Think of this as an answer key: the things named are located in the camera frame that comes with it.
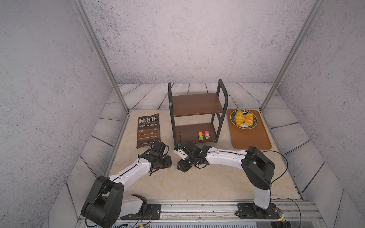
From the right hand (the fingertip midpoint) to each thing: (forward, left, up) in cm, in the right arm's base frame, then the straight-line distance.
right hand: (180, 166), depth 85 cm
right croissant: (+37, -50, -1) cm, 62 cm away
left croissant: (+38, -43, +1) cm, 57 cm away
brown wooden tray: (+31, -49, -6) cm, 58 cm away
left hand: (+3, +6, -1) cm, 7 cm away
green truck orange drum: (+20, -13, +1) cm, 24 cm away
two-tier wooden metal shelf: (+34, 0, +17) cm, 38 cm away
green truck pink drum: (+22, -17, +1) cm, 28 cm away
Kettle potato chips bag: (+29, +25, -3) cm, 39 cm away
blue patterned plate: (+33, -45, -4) cm, 56 cm away
